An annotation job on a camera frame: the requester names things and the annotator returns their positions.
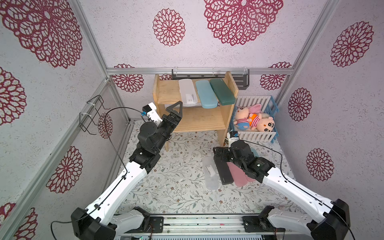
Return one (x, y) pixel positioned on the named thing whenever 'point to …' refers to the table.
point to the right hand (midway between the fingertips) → (223, 149)
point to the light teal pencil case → (255, 152)
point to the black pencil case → (223, 170)
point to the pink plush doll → (242, 116)
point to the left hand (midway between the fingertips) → (180, 107)
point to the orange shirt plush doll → (258, 122)
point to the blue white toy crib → (269, 106)
